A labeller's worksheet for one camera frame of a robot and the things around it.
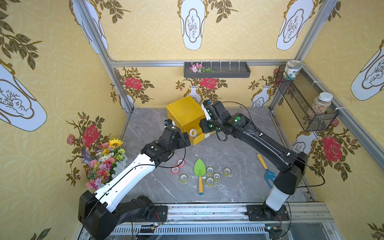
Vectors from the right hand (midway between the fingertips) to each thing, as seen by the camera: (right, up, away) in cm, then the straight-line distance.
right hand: (206, 120), depth 79 cm
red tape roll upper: (-14, -27, +13) cm, 33 cm away
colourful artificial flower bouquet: (-52, -25, -6) cm, 58 cm away
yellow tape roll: (-12, -33, +7) cm, 36 cm away
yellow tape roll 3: (+13, -30, +9) cm, 34 cm away
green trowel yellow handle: (-3, -30, +10) cm, 31 cm away
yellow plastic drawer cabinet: (-11, +4, +11) cm, 16 cm away
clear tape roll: (-6, -7, -1) cm, 9 cm away
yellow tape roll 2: (+3, -29, +9) cm, 31 cm away
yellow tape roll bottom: (+3, -34, +5) cm, 35 cm away
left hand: (-16, -9, 0) cm, 18 cm away
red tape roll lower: (-18, -29, +10) cm, 35 cm away
